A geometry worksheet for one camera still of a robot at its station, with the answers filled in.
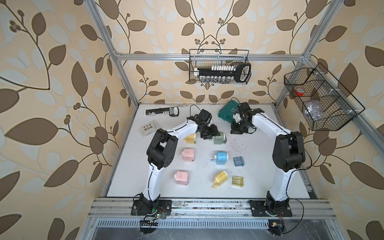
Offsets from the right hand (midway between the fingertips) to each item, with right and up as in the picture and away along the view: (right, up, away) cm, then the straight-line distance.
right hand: (232, 132), depth 95 cm
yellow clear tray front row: (0, -27, -11) cm, 29 cm away
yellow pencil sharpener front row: (-10, -23, -17) cm, 31 cm away
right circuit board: (+16, -44, -23) cm, 52 cm away
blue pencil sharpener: (-9, -14, -10) cm, 20 cm away
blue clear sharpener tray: (+3, -18, -4) cm, 19 cm away
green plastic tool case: (0, +14, +18) cm, 23 cm away
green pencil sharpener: (-8, -4, -1) cm, 9 cm away
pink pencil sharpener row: (-28, -12, -8) cm, 32 cm away
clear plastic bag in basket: (+35, +13, -22) cm, 43 cm away
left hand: (-11, -1, -2) cm, 11 cm away
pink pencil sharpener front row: (-31, -22, -17) cm, 42 cm away
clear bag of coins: (-56, +2, +8) cm, 57 cm away
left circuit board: (-47, -45, -22) cm, 68 cm away
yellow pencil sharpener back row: (-27, -4, 0) cm, 27 cm away
